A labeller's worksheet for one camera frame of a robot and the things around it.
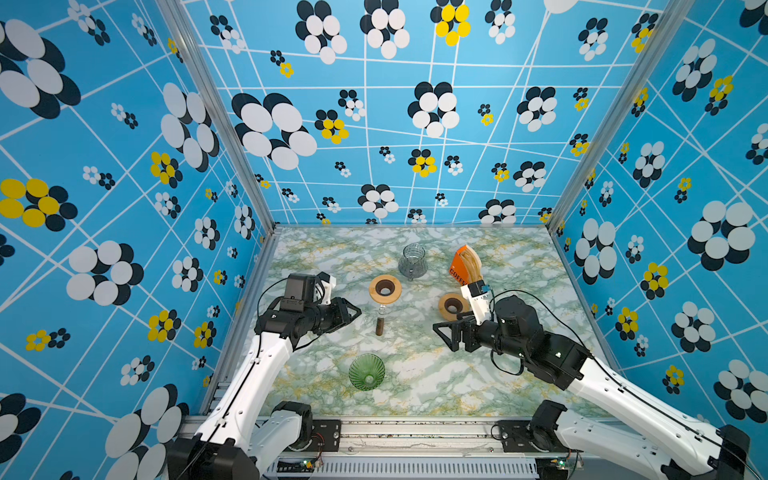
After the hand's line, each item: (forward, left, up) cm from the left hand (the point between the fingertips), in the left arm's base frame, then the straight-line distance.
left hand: (358, 313), depth 77 cm
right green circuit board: (-32, -47, -18) cm, 60 cm away
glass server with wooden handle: (+3, -5, -9) cm, 11 cm away
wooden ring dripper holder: (+12, -7, -6) cm, 15 cm away
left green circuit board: (-31, +12, -17) cm, 38 cm away
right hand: (-4, -22, +4) cm, 23 cm away
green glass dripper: (-11, -2, -14) cm, 18 cm away
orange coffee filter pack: (+22, -33, -7) cm, 40 cm away
